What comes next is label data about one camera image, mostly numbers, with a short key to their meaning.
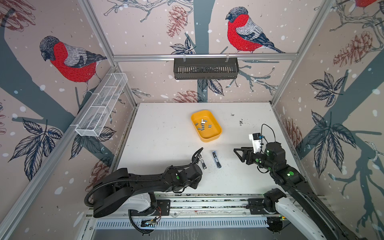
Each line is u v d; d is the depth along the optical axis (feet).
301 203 1.61
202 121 3.59
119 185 1.55
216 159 2.95
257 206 2.40
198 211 2.39
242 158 2.22
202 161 2.89
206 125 3.51
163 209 2.41
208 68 3.50
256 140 2.17
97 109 2.50
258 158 2.09
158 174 1.83
